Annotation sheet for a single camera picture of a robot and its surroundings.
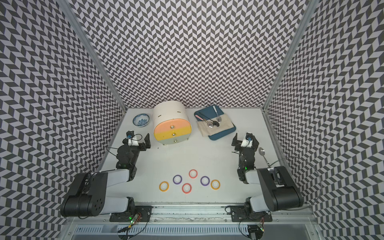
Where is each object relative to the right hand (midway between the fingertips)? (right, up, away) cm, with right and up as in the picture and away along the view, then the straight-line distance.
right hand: (244, 136), depth 87 cm
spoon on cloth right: (-15, +8, +22) cm, 27 cm away
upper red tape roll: (-30, -22, -1) cm, 37 cm away
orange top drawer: (-43, +7, -5) cm, 43 cm away
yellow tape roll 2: (-18, -26, -5) cm, 32 cm away
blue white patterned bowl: (-70, +10, +22) cm, 74 cm away
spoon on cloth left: (-19, +7, +21) cm, 29 cm away
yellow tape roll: (-46, -27, -6) cm, 54 cm away
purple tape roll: (-41, -24, -4) cm, 48 cm away
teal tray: (-18, +16, +29) cm, 38 cm away
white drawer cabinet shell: (-45, +16, -1) cm, 48 cm away
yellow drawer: (-43, +2, 0) cm, 43 cm away
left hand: (-61, +1, +1) cm, 61 cm away
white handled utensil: (-12, +11, +24) cm, 29 cm away
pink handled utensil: (-27, +12, +28) cm, 41 cm away
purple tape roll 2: (-23, -25, -4) cm, 34 cm away
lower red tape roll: (-34, -28, -6) cm, 44 cm away
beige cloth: (-22, +2, +17) cm, 29 cm away
